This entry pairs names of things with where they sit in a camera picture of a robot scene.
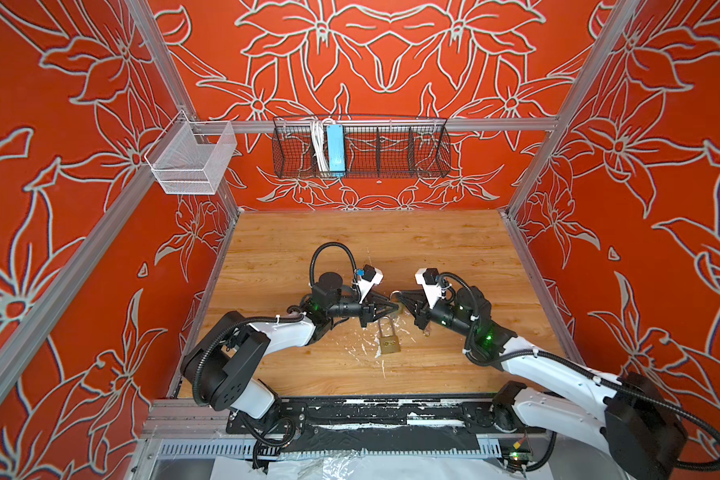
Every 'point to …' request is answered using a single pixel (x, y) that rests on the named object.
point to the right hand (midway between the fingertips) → (396, 294)
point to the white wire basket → (190, 157)
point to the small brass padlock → (401, 308)
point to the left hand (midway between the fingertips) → (395, 306)
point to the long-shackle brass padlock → (389, 344)
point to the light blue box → (336, 148)
